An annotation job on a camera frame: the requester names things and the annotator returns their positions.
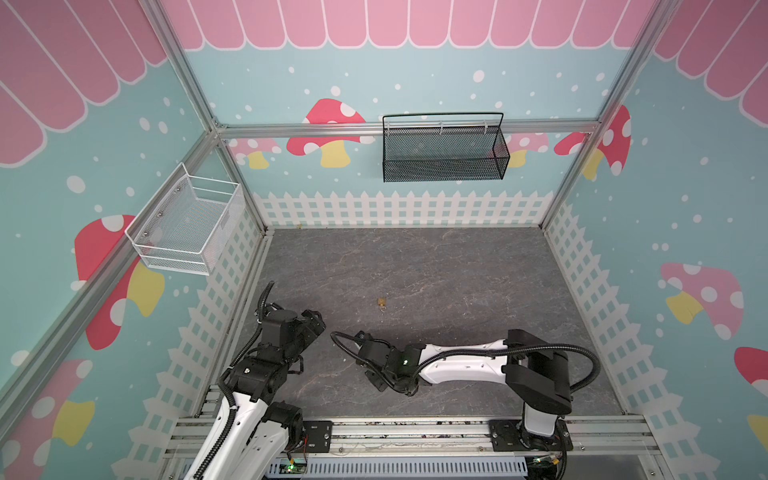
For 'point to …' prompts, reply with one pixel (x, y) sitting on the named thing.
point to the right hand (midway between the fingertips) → (373, 367)
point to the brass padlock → (382, 301)
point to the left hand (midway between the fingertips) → (311, 329)
